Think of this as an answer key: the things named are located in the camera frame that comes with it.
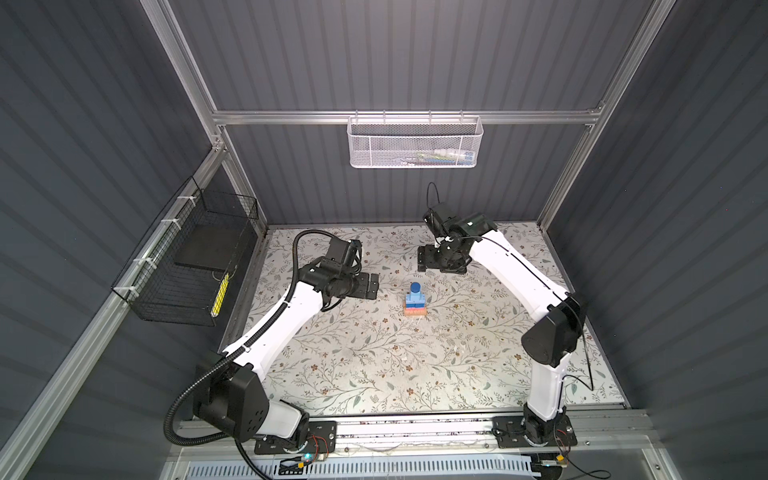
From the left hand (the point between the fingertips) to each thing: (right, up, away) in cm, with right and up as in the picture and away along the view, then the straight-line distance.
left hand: (362, 283), depth 83 cm
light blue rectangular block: (+13, -6, +8) cm, 17 cm away
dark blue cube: (+14, -8, +11) cm, 20 cm away
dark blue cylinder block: (+15, -2, +4) cm, 16 cm away
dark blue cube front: (+17, -8, +11) cm, 22 cm away
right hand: (+20, +4, +1) cm, 20 cm away
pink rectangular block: (+16, -10, +13) cm, 23 cm away
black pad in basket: (-38, +10, -7) cm, 40 cm away
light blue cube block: (+15, -4, +5) cm, 17 cm away
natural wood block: (+16, -12, +13) cm, 24 cm away
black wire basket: (-43, +4, -10) cm, 44 cm away
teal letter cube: (+16, -3, +4) cm, 17 cm away
